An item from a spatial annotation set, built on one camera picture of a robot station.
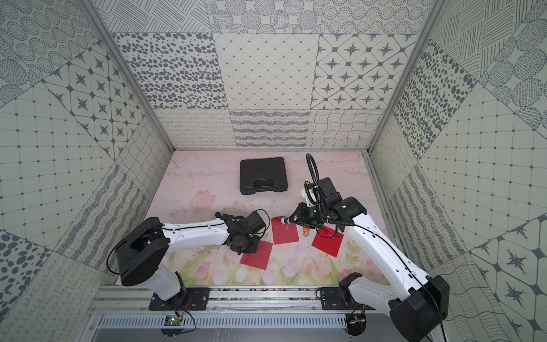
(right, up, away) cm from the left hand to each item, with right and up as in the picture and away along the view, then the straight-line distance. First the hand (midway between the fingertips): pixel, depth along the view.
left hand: (259, 253), depth 83 cm
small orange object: (+19, +7, +7) cm, 22 cm away
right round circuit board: (+34, -20, -11) cm, 41 cm away
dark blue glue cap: (-20, +13, +12) cm, 27 cm away
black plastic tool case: (-1, +31, +21) cm, 37 cm away
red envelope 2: (+10, +6, +8) cm, 14 cm away
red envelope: (0, -3, +1) cm, 3 cm away
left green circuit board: (-29, -18, -11) cm, 36 cm away
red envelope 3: (+29, +4, +6) cm, 30 cm away
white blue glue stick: (+10, +15, -8) cm, 20 cm away
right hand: (+13, +15, -9) cm, 22 cm away
